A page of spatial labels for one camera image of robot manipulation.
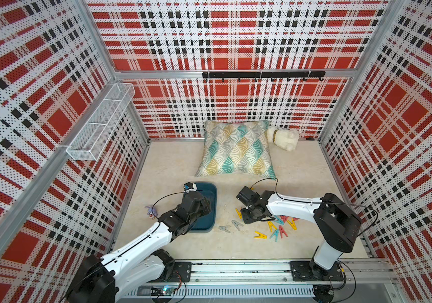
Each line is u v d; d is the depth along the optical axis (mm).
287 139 1112
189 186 746
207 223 836
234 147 956
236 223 859
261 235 822
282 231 841
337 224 456
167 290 692
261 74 884
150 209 842
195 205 626
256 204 663
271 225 859
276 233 836
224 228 844
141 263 570
